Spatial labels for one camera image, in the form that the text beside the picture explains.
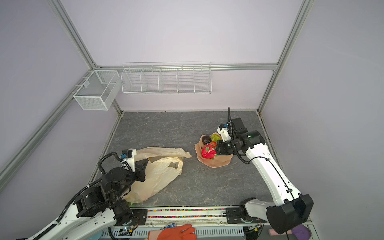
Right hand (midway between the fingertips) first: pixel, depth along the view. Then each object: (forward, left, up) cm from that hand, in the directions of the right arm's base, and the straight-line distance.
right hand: (217, 151), depth 74 cm
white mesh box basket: (+44, +77, +4) cm, 89 cm away
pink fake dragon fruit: (+6, +4, -11) cm, 13 cm away
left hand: (-7, +33, +2) cm, 34 cm away
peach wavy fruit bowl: (+4, -3, -19) cm, 20 cm away
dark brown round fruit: (+15, +5, -12) cm, 20 cm away
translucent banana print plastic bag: (-8, +25, 0) cm, 26 cm away
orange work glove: (-32, +16, -20) cm, 41 cm away
